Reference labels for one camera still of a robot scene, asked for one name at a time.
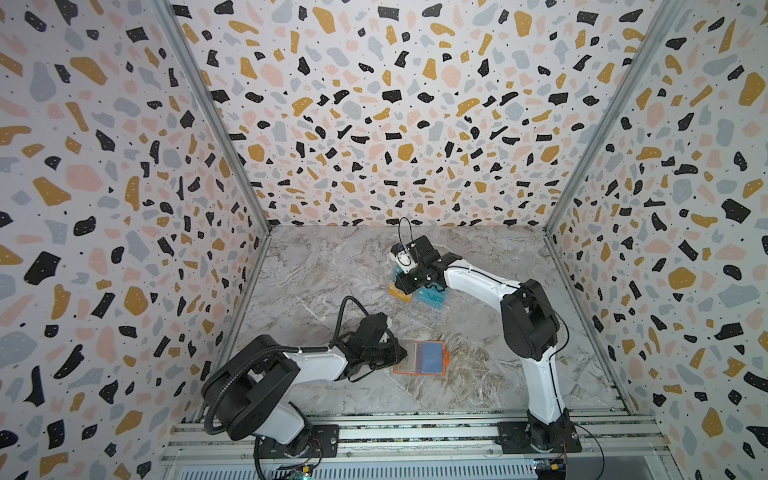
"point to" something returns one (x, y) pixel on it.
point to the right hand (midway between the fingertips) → (397, 277)
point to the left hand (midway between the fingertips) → (414, 350)
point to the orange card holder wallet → (424, 357)
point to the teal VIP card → (433, 297)
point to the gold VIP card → (399, 293)
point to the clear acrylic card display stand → (417, 314)
